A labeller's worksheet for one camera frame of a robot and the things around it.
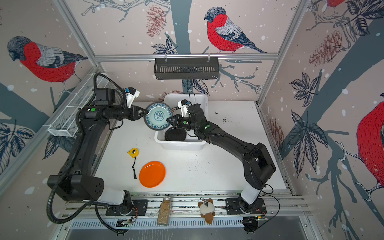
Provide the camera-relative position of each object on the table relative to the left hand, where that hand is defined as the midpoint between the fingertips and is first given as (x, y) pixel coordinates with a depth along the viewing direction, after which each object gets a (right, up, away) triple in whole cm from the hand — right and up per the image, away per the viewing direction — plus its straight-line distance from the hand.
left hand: (144, 110), depth 72 cm
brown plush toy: (+31, -49, -1) cm, 58 cm away
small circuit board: (-9, -55, -1) cm, 56 cm away
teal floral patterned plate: (+6, -2, +4) cm, 7 cm away
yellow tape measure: (-14, -26, +20) cm, 36 cm away
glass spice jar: (+11, -47, -4) cm, 49 cm away
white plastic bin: (+22, -18, +9) cm, 30 cm away
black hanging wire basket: (+19, +31, +33) cm, 49 cm away
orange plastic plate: (+1, -36, +12) cm, 38 cm away
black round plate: (+11, -16, +30) cm, 36 cm away
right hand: (+10, -6, +4) cm, 12 cm away
